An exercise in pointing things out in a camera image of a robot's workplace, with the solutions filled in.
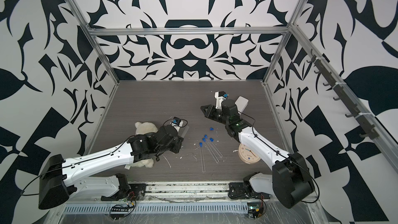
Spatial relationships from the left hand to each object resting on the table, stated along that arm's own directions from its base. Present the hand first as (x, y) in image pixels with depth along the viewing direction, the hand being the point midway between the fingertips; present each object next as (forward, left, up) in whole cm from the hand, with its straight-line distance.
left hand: (181, 135), depth 77 cm
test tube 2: (-7, -17, -14) cm, 23 cm away
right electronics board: (-30, -34, -16) cm, 48 cm away
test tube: (-10, -10, -14) cm, 20 cm away
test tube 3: (+3, -16, -14) cm, 22 cm away
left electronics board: (-28, +29, -18) cm, 45 cm away
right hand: (+13, -10, +7) cm, 18 cm away
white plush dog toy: (+8, +23, -7) cm, 25 cm away
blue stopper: (+10, -17, -14) cm, 24 cm away
